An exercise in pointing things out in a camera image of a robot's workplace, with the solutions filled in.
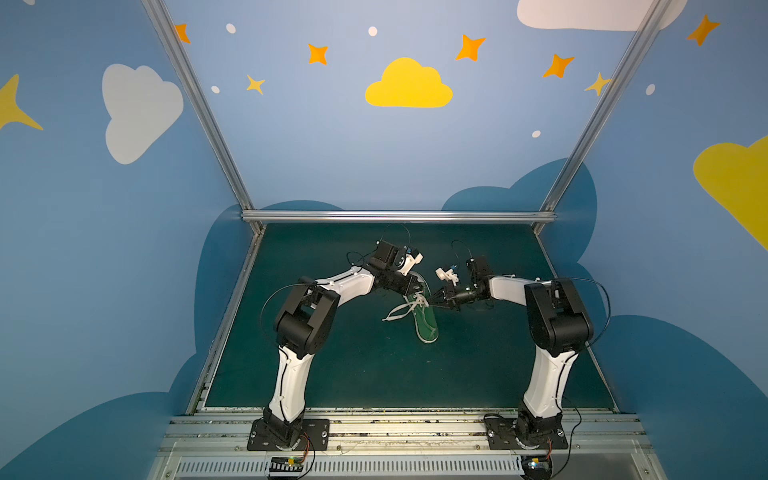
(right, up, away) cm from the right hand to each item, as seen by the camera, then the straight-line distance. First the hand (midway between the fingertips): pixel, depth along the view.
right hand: (429, 301), depth 92 cm
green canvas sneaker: (-2, -5, -1) cm, 6 cm away
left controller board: (-39, -38, -19) cm, 57 cm away
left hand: (-3, +5, +3) cm, 6 cm away
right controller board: (+24, -39, -19) cm, 49 cm away
